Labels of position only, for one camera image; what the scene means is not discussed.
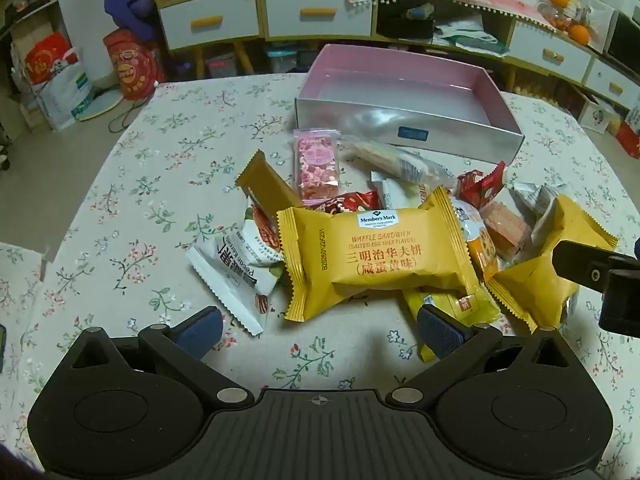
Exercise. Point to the silver foil packet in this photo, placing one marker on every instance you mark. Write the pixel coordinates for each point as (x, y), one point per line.
(537, 205)

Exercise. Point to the small clear storage bin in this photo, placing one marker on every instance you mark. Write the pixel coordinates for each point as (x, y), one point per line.
(222, 66)

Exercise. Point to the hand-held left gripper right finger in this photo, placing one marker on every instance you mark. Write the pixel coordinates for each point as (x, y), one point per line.
(440, 330)

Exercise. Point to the white red shopping bag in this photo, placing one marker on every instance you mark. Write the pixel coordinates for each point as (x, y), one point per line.
(55, 80)

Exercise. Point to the white pecan packet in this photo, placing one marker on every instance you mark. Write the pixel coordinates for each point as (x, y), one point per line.
(235, 270)

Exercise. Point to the red printed box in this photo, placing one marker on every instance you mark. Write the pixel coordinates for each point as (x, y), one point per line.
(631, 140)

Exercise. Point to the pink sprinkled snack packet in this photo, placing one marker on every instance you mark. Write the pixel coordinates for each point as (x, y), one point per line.
(316, 167)

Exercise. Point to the purple plush cushion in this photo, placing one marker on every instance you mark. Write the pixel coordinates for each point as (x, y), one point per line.
(130, 5)

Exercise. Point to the gold bar packet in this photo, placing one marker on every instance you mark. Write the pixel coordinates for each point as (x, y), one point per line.
(265, 180)

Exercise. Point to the storage shelf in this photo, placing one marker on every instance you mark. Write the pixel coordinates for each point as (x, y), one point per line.
(30, 15)

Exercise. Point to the egg tray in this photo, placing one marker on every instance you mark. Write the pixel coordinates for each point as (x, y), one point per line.
(530, 82)

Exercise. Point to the small white packet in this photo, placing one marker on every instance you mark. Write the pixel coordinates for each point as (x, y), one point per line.
(395, 192)

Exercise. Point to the white cartoon cracker packet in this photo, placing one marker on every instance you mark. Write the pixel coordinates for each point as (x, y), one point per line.
(475, 240)

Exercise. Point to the round white base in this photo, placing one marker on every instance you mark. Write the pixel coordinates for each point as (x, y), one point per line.
(97, 105)

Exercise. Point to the red crinkled packet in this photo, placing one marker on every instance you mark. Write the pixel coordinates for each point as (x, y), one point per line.
(480, 185)

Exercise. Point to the silver pink-lined cardboard box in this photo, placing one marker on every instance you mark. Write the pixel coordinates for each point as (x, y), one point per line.
(400, 115)

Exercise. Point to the pile of papers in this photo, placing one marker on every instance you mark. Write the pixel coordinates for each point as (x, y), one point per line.
(465, 35)

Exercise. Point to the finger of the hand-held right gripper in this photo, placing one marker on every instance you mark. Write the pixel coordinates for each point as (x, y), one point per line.
(580, 265)

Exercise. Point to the clear biscuit roll packet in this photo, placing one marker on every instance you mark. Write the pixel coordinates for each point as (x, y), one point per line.
(400, 160)

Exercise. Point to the white nut packet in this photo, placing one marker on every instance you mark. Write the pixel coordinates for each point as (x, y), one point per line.
(262, 235)

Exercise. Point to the yellow wood cabinet white drawer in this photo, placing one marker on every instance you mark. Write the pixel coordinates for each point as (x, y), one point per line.
(345, 20)
(210, 25)

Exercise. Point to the blue-lid storage bin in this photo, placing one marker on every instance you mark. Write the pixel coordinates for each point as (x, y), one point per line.
(290, 62)

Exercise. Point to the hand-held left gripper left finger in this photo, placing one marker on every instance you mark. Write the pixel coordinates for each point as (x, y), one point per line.
(200, 332)

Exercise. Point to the long low drawer cabinet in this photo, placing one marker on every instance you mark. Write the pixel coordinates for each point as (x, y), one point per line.
(545, 65)

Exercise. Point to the black appliance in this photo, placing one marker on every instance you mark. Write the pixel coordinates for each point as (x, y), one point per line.
(625, 40)

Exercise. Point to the yellow waffle packet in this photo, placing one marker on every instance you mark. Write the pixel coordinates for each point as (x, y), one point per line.
(540, 280)
(380, 255)

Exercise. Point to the white printed carton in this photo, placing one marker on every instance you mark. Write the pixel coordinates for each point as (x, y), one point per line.
(597, 117)

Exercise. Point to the red packet white circles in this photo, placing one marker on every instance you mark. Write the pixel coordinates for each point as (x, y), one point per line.
(345, 202)

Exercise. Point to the yellow packet red label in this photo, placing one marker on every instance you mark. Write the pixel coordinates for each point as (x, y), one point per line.
(435, 300)

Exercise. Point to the floral tablecloth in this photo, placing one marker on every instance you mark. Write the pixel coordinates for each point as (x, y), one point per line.
(150, 185)

